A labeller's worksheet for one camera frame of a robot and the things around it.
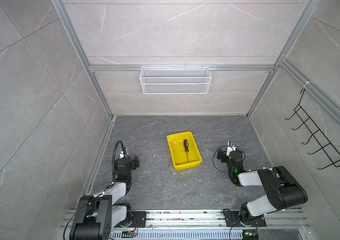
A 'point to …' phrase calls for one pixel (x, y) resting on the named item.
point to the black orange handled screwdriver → (186, 144)
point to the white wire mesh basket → (175, 80)
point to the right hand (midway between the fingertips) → (227, 146)
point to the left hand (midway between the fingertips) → (125, 154)
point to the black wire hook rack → (314, 130)
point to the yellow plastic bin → (179, 157)
